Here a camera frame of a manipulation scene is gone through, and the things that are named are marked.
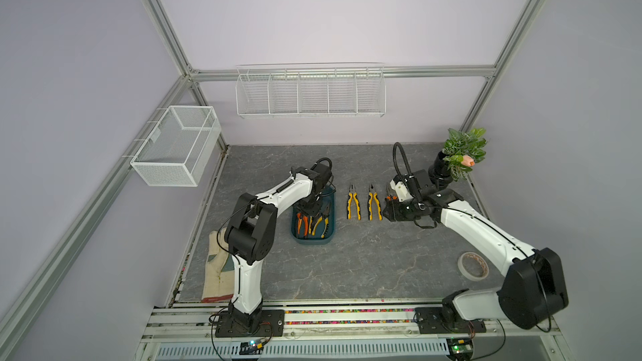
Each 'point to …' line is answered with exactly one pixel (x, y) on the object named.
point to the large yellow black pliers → (373, 195)
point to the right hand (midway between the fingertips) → (389, 210)
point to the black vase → (439, 174)
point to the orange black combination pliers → (305, 223)
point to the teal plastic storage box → (316, 241)
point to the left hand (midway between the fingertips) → (304, 210)
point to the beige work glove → (218, 284)
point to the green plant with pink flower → (462, 150)
